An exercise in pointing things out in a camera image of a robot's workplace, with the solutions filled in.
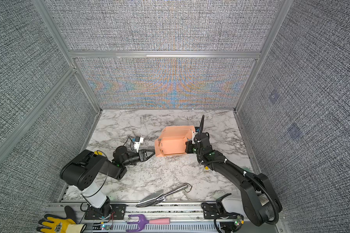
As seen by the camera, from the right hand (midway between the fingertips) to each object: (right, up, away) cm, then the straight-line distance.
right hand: (185, 139), depth 86 cm
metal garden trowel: (-17, -30, -8) cm, 35 cm away
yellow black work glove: (-60, -38, -19) cm, 73 cm away
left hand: (-16, -7, -3) cm, 18 cm away
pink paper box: (-7, -1, +2) cm, 8 cm away
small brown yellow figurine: (+13, -17, +2) cm, 22 cm away
